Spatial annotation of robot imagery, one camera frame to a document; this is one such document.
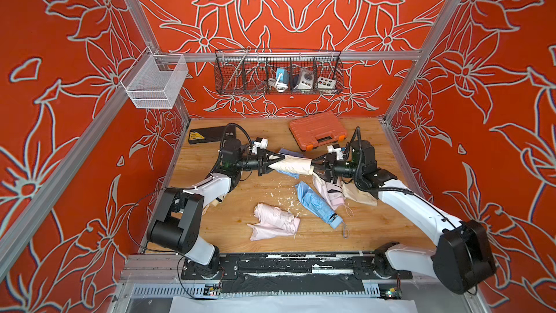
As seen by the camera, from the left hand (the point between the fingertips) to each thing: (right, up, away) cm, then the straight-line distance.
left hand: (283, 161), depth 75 cm
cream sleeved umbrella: (+4, -1, -3) cm, 5 cm away
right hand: (+7, -2, -3) cm, 8 cm away
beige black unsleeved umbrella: (-28, -18, +10) cm, 34 cm away
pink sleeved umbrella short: (+22, -16, +11) cm, 29 cm away
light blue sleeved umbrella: (+6, 0, +27) cm, 28 cm away
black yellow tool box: (-42, +10, +34) cm, 55 cm away
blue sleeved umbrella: (+14, -18, +8) cm, 24 cm away
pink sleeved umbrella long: (-6, -21, +6) cm, 23 cm away
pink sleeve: (-8, -27, +3) cm, 28 cm away
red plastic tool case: (+16, +11, +31) cm, 37 cm away
